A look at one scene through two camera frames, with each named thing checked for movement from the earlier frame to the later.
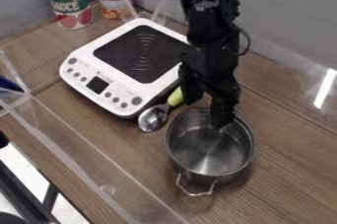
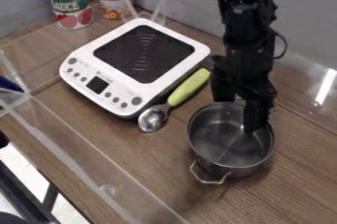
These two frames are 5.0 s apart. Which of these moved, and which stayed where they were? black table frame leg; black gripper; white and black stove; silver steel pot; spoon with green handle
Moved: black gripper; silver steel pot
Stayed: spoon with green handle; white and black stove; black table frame leg
